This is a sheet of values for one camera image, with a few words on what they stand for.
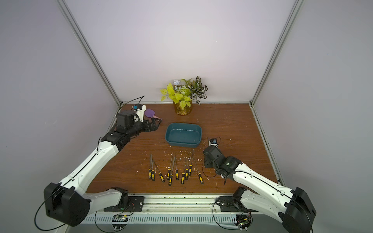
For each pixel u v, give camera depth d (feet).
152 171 2.75
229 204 2.38
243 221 2.28
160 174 2.73
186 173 2.72
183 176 2.67
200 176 2.67
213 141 2.34
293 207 1.28
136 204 2.43
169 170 2.78
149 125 2.25
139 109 2.24
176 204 2.46
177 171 2.74
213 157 1.94
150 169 2.79
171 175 2.69
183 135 3.31
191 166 2.80
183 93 3.30
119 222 2.36
